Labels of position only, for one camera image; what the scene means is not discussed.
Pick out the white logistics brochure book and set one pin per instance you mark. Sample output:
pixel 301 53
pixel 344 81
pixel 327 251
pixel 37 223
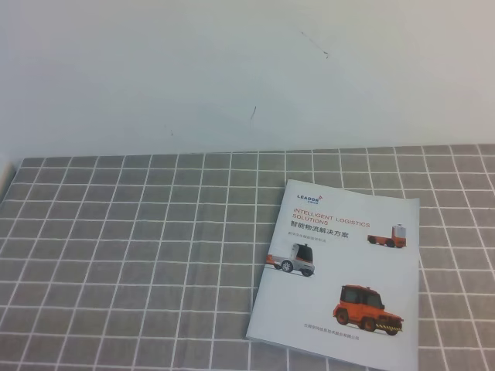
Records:
pixel 341 277

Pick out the grey checked tablecloth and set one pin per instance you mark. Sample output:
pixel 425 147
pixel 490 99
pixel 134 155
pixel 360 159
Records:
pixel 152 262

